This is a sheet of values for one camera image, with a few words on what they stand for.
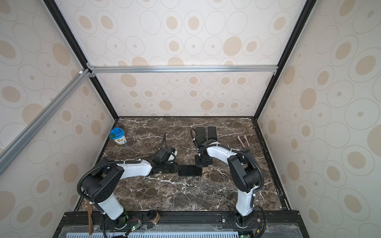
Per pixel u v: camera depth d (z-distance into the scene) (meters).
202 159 0.79
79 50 0.82
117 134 0.97
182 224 0.73
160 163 0.73
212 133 1.10
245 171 0.49
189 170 0.96
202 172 0.90
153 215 0.67
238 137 1.06
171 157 0.76
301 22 0.73
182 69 0.93
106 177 0.47
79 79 0.82
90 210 0.76
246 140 1.06
